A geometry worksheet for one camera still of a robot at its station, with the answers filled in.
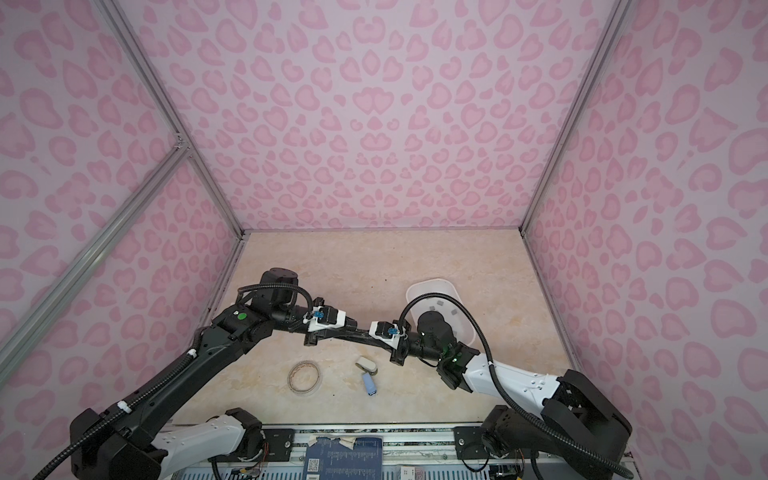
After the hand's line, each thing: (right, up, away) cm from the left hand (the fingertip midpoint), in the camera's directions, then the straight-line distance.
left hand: (350, 316), depth 70 cm
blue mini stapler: (+3, -21, +11) cm, 24 cm away
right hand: (+5, -5, +4) cm, 8 cm away
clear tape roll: (-15, -20, +14) cm, 29 cm away
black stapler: (+1, -5, +1) cm, 5 cm away
